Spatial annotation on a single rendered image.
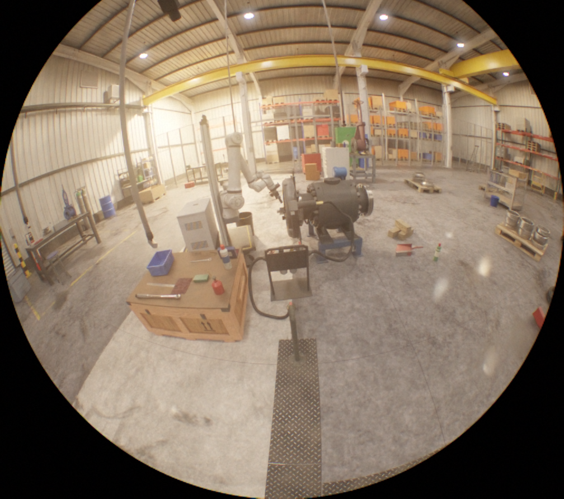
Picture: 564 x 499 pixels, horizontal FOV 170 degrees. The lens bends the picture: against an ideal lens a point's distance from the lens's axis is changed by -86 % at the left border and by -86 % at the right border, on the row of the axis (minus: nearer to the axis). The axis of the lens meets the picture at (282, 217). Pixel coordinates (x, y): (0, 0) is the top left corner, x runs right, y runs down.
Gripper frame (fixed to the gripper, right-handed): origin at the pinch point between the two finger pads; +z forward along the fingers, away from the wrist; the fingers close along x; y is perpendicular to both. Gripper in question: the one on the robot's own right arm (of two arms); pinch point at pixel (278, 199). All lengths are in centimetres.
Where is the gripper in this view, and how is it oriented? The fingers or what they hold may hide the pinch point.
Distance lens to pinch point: 218.8
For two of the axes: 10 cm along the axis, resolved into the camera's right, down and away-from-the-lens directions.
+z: 4.2, 7.1, 5.7
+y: -8.1, 5.7, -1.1
